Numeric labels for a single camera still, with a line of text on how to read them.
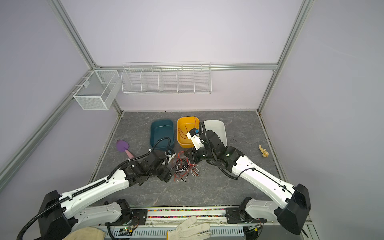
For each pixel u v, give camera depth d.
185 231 0.70
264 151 0.95
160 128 1.10
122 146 1.02
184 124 1.12
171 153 0.70
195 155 0.62
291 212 0.37
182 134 1.05
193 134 0.63
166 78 0.99
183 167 0.80
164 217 0.75
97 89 0.99
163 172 0.69
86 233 0.68
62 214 0.41
